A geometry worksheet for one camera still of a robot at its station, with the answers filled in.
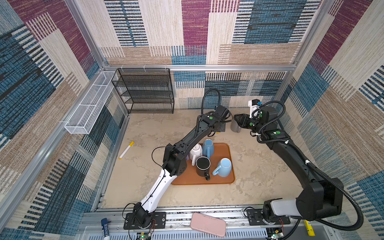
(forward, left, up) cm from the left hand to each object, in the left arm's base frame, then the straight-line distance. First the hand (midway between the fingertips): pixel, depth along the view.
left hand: (221, 124), depth 93 cm
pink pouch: (-50, +11, -13) cm, 53 cm away
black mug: (-24, +12, -5) cm, 27 cm away
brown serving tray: (-11, 0, -13) cm, 17 cm away
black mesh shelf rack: (+30, +51, +5) cm, 60 cm away
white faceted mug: (-16, +16, -5) cm, 23 cm away
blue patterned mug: (-13, +9, -6) cm, 17 cm away
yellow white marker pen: (-4, +59, -15) cm, 61 cm away
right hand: (-5, -5, +12) cm, 14 cm away
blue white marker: (-51, +59, -13) cm, 79 cm away
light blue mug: (-26, +1, -6) cm, 26 cm away
